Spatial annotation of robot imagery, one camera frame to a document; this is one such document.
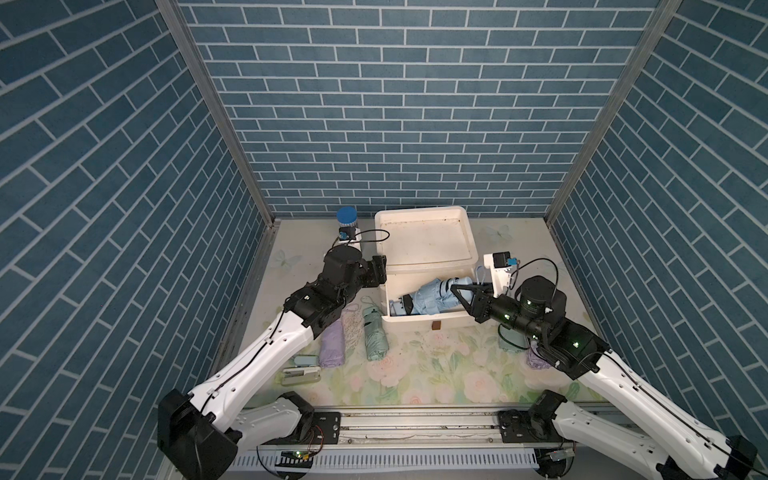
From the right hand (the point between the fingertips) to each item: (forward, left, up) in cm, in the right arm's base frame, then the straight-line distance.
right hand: (459, 289), depth 66 cm
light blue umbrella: (-1, +5, -3) cm, 6 cm away
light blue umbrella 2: (+2, +28, -29) cm, 40 cm away
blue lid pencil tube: (+31, +33, -10) cm, 46 cm away
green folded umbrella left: (-3, +20, -24) cm, 32 cm away
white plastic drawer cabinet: (+17, +8, -6) cm, 20 cm away
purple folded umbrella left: (-7, +32, -25) cm, 41 cm away
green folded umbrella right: (-10, -11, -2) cm, 15 cm away
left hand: (+9, +18, -2) cm, 20 cm away
